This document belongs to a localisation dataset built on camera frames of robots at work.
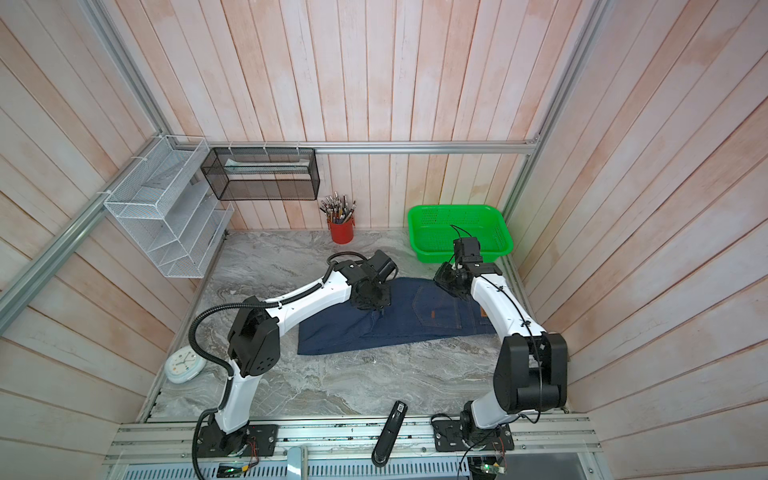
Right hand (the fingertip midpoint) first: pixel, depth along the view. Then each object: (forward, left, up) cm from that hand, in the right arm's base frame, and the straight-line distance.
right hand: (439, 278), depth 90 cm
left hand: (-8, +17, -4) cm, 19 cm away
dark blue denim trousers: (-2, +14, -15) cm, 21 cm away
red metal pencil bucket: (+27, +33, -8) cm, 44 cm away
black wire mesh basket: (+36, +61, +13) cm, 72 cm away
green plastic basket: (+30, -2, -12) cm, 32 cm away
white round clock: (-25, +74, -9) cm, 79 cm away
